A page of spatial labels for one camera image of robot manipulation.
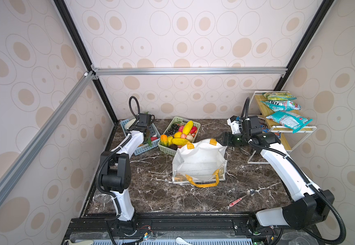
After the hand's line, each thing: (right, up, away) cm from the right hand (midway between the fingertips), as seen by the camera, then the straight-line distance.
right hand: (221, 138), depth 78 cm
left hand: (-39, +7, +17) cm, 43 cm away
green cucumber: (-40, -2, +17) cm, 44 cm away
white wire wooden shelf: (+44, -1, +13) cm, 46 cm away
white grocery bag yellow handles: (-7, -16, +17) cm, 24 cm away
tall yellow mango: (-16, +7, +27) cm, 32 cm away
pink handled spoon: (+17, -29, +5) cm, 34 cm away
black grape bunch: (-25, +6, +28) cm, 38 cm away
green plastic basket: (-8, +9, +31) cm, 33 cm away
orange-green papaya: (-32, -2, +19) cm, 37 cm away
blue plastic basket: (-44, -6, +20) cm, 49 cm away
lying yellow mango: (-21, -2, +19) cm, 29 cm away
